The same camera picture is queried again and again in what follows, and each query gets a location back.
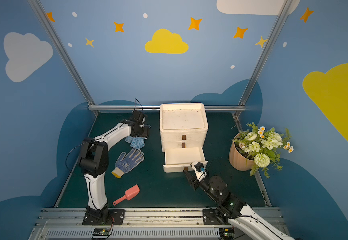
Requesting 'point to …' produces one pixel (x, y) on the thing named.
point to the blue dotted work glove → (124, 164)
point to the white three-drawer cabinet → (183, 128)
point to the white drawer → (178, 159)
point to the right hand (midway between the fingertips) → (191, 165)
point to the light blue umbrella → (135, 142)
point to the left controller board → (101, 232)
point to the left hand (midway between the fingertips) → (144, 130)
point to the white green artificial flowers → (263, 147)
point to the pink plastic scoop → (128, 194)
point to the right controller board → (227, 233)
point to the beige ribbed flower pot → (238, 160)
